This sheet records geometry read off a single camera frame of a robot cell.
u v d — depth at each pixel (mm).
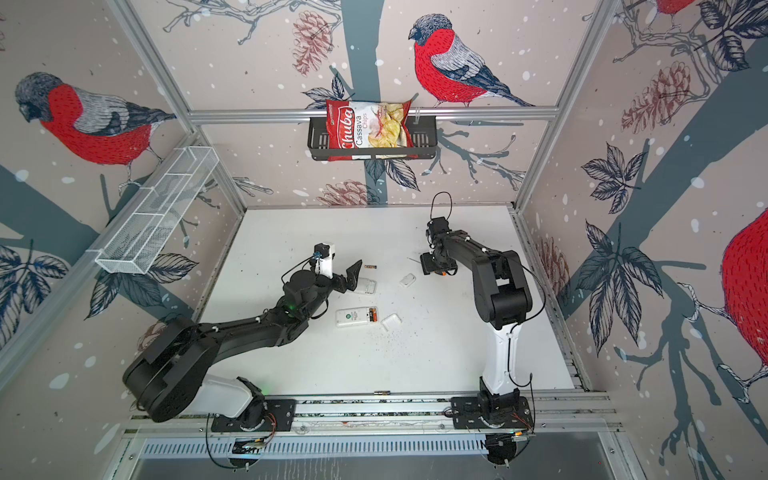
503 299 552
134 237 756
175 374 429
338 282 749
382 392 770
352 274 763
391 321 901
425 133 949
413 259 1039
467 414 727
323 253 713
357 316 899
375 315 901
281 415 733
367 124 876
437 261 879
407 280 997
